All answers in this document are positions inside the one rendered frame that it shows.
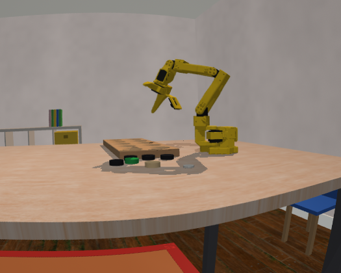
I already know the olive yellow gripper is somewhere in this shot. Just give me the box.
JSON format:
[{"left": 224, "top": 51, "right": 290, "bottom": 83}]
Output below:
[{"left": 143, "top": 80, "right": 182, "bottom": 113}]

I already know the beige disc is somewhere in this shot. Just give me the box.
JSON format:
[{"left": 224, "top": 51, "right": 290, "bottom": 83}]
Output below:
[{"left": 145, "top": 161, "right": 160, "bottom": 168}]

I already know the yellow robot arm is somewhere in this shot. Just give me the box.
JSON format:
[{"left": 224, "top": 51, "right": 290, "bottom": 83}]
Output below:
[{"left": 155, "top": 59, "right": 238, "bottom": 155}]

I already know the green disc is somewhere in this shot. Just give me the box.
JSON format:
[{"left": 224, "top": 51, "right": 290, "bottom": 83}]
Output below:
[{"left": 125, "top": 157, "right": 139, "bottom": 164}]

